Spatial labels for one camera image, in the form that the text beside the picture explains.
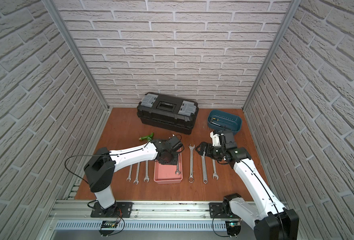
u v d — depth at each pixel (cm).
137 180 83
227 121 110
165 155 62
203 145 69
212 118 110
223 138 60
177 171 87
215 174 86
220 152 61
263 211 40
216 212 73
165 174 86
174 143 67
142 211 75
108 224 73
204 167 88
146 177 85
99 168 46
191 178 83
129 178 83
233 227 70
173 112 94
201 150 69
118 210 72
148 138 100
